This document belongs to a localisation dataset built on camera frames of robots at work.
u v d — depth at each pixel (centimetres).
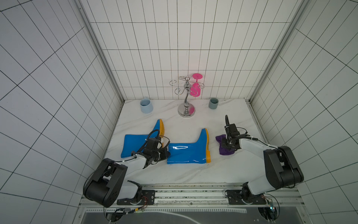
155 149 74
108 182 42
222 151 87
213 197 74
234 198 72
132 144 93
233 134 74
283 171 44
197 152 87
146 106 107
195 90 108
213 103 111
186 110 113
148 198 73
